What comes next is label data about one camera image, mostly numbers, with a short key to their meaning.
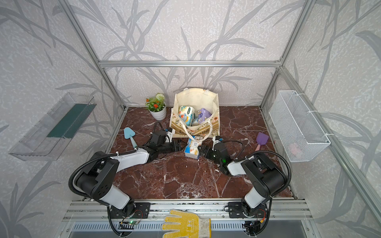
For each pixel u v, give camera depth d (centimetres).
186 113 91
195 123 94
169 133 84
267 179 46
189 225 69
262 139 99
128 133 105
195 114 98
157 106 102
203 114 94
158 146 72
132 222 71
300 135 62
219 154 72
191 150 89
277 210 75
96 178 45
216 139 86
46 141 64
